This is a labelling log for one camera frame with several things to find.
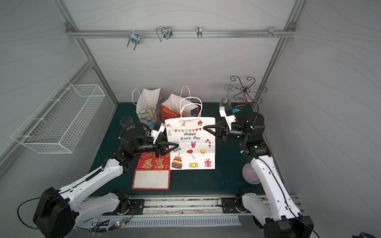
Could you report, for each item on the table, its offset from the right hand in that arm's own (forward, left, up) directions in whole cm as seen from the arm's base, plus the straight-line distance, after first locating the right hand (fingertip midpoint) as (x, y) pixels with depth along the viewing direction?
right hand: (204, 127), depth 61 cm
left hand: (-5, +12, -9) cm, 15 cm away
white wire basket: (+3, +68, -4) cm, 68 cm away
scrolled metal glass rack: (+30, -25, -7) cm, 39 cm away
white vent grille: (-32, +48, -39) cm, 69 cm away
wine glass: (+31, -13, -14) cm, 37 cm away
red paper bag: (-8, +29, -35) cm, 46 cm away
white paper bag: (-4, +3, -8) cm, 9 cm away
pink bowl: (-7, -27, -35) cm, 44 cm away
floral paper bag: (+35, +39, -26) cm, 59 cm away
